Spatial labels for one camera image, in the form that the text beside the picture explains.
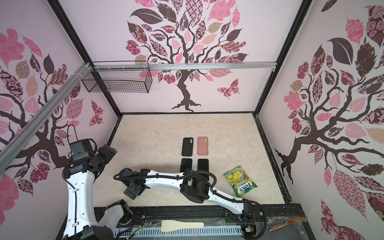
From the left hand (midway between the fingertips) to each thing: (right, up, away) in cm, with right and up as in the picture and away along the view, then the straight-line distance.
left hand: (112, 156), depth 75 cm
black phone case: (+37, +1, +26) cm, 46 cm away
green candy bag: (+69, -16, +8) cm, 71 cm away
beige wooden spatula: (+31, -33, -4) cm, 46 cm away
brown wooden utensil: (+89, -33, -2) cm, 95 cm away
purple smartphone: (+48, -9, +18) cm, 52 cm away
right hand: (+8, -18, +9) cm, 21 cm away
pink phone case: (+48, +2, +26) cm, 55 cm away
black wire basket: (-18, +53, +47) cm, 74 cm away
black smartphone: (+37, -8, +18) cm, 42 cm away
